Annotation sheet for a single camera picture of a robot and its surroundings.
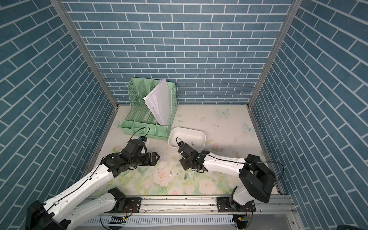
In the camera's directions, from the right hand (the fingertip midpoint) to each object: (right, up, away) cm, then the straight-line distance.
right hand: (184, 160), depth 86 cm
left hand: (-16, +4, -7) cm, 18 cm away
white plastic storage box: (+7, +11, +13) cm, 19 cm away
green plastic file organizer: (-35, +24, +22) cm, 48 cm away
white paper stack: (-17, +36, +6) cm, 40 cm away
